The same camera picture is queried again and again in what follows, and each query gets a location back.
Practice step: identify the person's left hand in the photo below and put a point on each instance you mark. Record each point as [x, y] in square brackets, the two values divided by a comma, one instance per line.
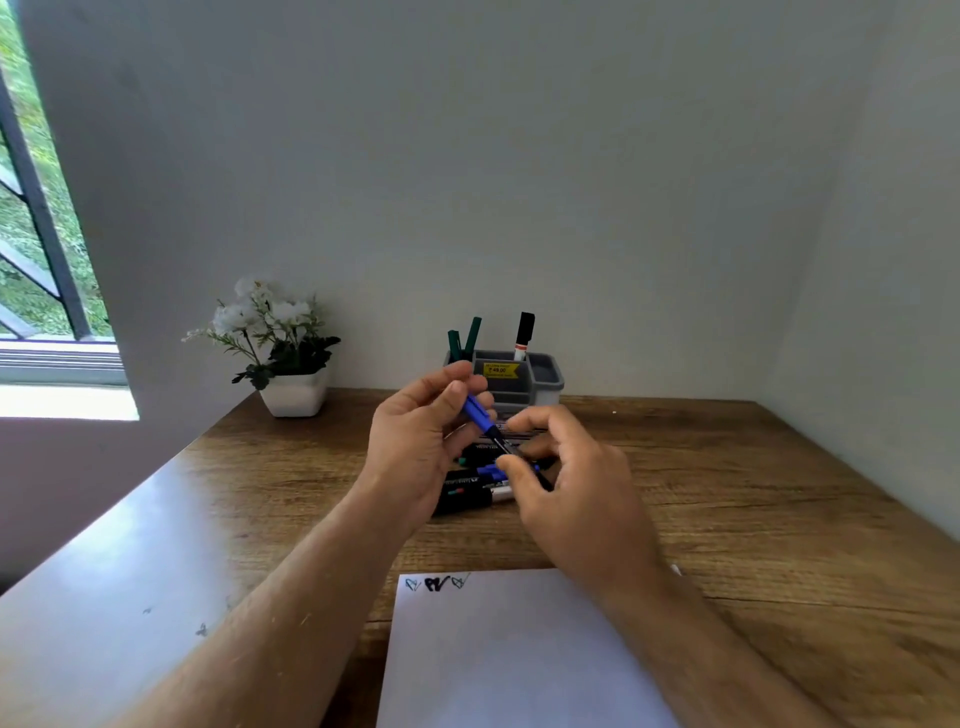
[409, 450]

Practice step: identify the person's right hand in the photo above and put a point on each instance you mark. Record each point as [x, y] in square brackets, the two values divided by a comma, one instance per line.
[592, 510]

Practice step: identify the pile of assorted markers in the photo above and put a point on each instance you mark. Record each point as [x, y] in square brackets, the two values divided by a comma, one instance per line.
[465, 499]

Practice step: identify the blue capped black marker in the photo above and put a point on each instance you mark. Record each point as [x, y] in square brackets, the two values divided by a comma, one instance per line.
[478, 414]

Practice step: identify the green capped black marker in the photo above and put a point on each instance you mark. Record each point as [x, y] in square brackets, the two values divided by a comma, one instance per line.
[454, 345]
[473, 334]

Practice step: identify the white barrel black cap marker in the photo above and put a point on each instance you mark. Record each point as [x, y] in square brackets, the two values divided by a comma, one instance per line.
[525, 330]

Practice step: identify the white paper sheet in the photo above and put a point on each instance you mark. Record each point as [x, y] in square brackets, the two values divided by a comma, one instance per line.
[502, 660]

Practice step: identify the person's right forearm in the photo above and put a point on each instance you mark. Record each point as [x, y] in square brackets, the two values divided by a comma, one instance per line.
[712, 660]

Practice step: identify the person's left forearm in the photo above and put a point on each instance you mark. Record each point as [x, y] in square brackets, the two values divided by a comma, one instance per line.
[277, 630]

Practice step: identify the white square flower pot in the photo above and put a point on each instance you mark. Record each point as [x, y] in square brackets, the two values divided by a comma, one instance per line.
[294, 396]

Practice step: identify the grey white desk organizer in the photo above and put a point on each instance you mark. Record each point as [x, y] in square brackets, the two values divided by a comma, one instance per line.
[547, 375]

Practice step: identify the artificial white flower plant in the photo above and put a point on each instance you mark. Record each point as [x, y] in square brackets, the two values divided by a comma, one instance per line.
[277, 330]

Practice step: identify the window with dark bars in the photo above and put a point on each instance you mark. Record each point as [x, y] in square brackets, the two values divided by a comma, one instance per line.
[60, 360]

